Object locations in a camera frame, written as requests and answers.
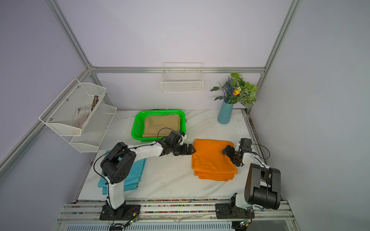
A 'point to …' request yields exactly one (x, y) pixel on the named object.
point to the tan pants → (161, 126)
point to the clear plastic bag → (81, 114)
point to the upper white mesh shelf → (68, 114)
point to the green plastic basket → (138, 128)
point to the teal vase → (224, 115)
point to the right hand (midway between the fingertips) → (226, 156)
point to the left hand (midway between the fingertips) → (190, 152)
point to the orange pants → (209, 162)
